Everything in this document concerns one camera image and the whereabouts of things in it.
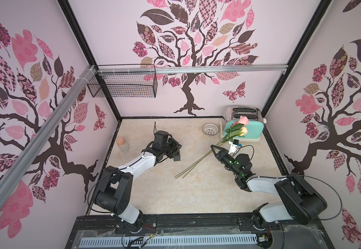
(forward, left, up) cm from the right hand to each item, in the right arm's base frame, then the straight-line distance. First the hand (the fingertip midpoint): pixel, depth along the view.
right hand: (210, 146), depth 81 cm
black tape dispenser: (+2, +19, -14) cm, 23 cm away
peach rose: (+4, -17, +6) cm, 19 cm away
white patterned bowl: (+26, -5, -17) cm, 31 cm away
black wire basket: (+101, +77, -22) cm, 129 cm away
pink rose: (+7, -16, +11) cm, 21 cm away
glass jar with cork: (+9, +52, -12) cm, 54 cm away
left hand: (+4, +14, -6) cm, 16 cm away
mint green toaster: (+17, -31, -4) cm, 36 cm away
